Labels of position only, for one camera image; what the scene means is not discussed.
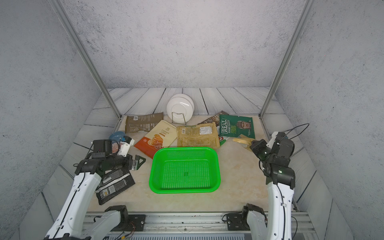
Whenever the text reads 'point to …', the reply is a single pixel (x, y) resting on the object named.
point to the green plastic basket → (187, 169)
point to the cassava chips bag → (161, 135)
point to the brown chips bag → (215, 118)
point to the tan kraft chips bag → (203, 135)
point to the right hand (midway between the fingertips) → (252, 140)
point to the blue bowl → (117, 135)
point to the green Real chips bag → (233, 126)
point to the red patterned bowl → (115, 147)
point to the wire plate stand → (179, 113)
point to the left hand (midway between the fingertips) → (139, 157)
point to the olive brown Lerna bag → (143, 122)
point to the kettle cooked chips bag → (246, 142)
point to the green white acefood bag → (222, 139)
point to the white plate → (180, 108)
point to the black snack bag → (113, 182)
